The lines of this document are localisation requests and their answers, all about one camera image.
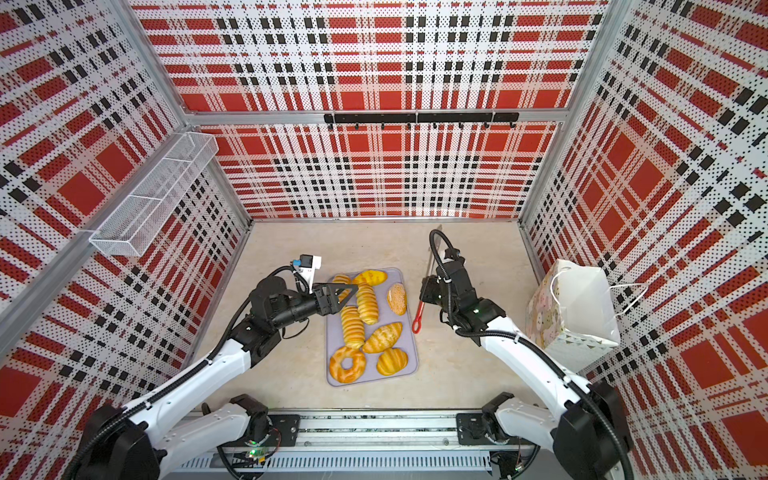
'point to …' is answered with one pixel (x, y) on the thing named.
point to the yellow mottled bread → (373, 277)
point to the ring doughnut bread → (357, 369)
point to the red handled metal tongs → (417, 320)
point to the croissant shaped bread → (383, 338)
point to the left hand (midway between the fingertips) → (352, 292)
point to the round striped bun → (392, 361)
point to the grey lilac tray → (406, 342)
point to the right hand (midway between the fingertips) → (423, 282)
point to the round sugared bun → (397, 298)
